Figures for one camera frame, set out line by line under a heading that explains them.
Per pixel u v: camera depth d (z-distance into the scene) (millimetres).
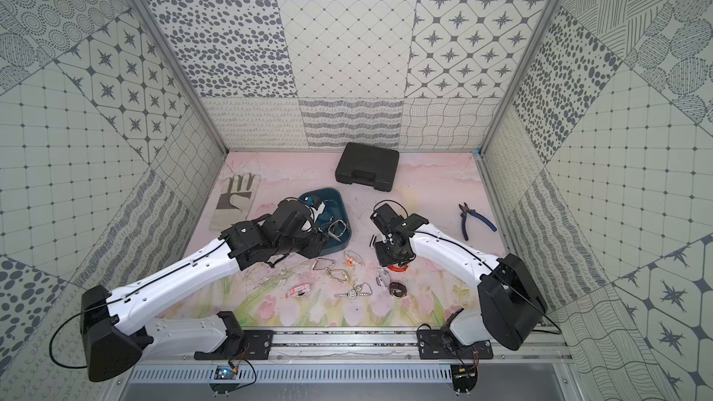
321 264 875
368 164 1145
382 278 848
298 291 820
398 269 862
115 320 391
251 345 730
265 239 544
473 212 1011
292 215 559
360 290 839
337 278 852
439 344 738
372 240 929
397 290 798
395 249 704
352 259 878
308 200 659
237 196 1047
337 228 961
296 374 701
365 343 759
